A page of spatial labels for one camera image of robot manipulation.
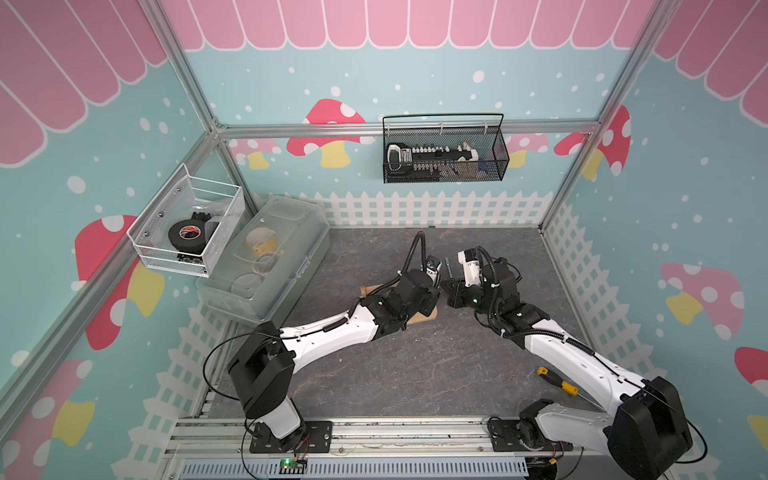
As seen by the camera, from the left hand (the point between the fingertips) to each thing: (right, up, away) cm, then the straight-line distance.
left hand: (429, 289), depth 82 cm
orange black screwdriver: (+4, +7, -7) cm, 11 cm away
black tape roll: (-59, +14, -11) cm, 62 cm away
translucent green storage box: (-49, +3, +5) cm, 50 cm away
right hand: (+3, +2, -2) cm, 4 cm away
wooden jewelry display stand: (-4, -6, -12) cm, 14 cm away
